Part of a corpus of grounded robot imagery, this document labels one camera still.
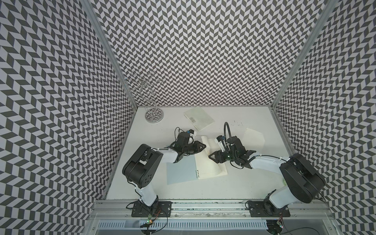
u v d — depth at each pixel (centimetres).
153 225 68
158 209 71
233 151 70
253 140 98
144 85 104
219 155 77
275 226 68
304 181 44
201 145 89
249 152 69
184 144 74
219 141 80
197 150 81
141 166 47
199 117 110
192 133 87
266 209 65
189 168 85
